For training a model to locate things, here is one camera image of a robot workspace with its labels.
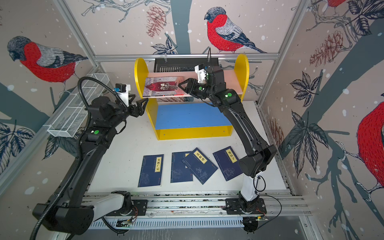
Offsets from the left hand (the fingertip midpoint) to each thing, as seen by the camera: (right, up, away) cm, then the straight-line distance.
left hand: (139, 96), depth 66 cm
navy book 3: (+46, -38, +23) cm, 64 cm away
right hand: (+18, +4, +2) cm, 19 cm away
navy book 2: (+29, -39, +21) cm, 53 cm away
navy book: (+16, -42, +19) cm, 49 cm away
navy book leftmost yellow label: (0, -42, +20) cm, 46 cm away
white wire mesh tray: (-38, -8, +8) cm, 39 cm away
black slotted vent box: (+21, +26, +34) cm, 48 cm away
